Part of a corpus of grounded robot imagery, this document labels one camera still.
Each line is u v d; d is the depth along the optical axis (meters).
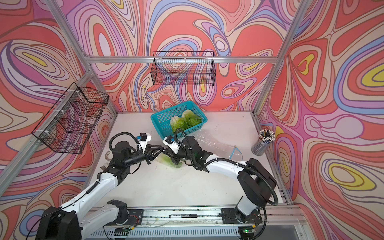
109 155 0.96
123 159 0.62
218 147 0.96
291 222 0.74
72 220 0.40
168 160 0.82
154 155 0.73
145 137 0.67
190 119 1.02
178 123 1.01
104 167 0.88
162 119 1.11
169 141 0.66
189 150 0.62
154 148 0.73
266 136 0.83
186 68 0.96
